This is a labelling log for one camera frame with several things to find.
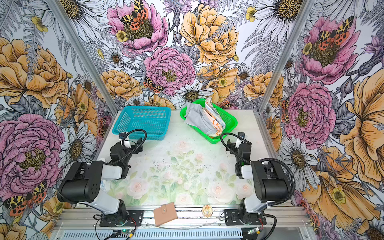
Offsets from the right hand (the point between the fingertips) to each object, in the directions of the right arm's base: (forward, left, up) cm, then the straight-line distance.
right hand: (236, 142), depth 94 cm
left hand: (+2, +63, +2) cm, 63 cm away
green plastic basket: (+19, 0, -2) cm, 20 cm away
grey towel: (+22, +25, +1) cm, 33 cm away
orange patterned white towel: (+17, +9, 0) cm, 19 cm away
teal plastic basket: (+26, +56, -6) cm, 62 cm away
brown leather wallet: (-37, +41, -6) cm, 55 cm away
